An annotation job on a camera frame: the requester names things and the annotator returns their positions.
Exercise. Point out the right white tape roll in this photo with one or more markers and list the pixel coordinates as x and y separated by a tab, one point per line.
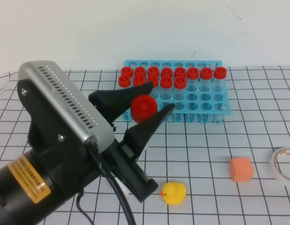
279	164

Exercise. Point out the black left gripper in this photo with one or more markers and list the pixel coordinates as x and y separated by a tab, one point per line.
122	156

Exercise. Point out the red capped tube in rack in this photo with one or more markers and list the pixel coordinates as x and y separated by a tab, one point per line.
192	78
139	80
127	71
219	78
124	81
166	87
179	87
167	72
180	72
154	80
206	75
153	71
140	71

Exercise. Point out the orange foam cube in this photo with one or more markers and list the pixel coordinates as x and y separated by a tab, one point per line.
241	169

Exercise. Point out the yellow rubber duck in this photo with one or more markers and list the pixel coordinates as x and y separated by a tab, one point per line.
173	193

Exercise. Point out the red capped clear tube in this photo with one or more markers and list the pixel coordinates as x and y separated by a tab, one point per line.
143	107

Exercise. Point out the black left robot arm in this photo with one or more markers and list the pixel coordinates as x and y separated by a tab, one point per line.
60	165

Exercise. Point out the blue test tube rack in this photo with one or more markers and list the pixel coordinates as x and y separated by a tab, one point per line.
196	105

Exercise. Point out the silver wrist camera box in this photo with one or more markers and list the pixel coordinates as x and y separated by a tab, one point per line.
51	82

